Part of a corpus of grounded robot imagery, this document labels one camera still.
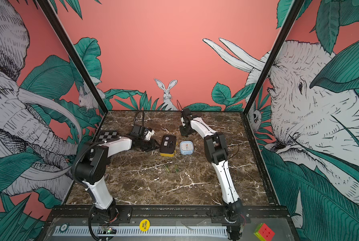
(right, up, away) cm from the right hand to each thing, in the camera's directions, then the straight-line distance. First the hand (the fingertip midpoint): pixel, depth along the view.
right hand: (183, 130), depth 106 cm
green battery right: (-4, -24, -17) cm, 29 cm away
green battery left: (-10, -23, -16) cm, 30 cm away
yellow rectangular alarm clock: (-10, -10, -10) cm, 18 cm away
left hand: (-15, -9, -11) cm, 21 cm away
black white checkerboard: (-53, -3, -5) cm, 53 cm away
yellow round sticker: (-19, -45, -35) cm, 60 cm away
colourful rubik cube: (+37, -45, -40) cm, 71 cm away
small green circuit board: (-36, -47, -36) cm, 69 cm away
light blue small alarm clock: (+2, -11, -9) cm, 15 cm away
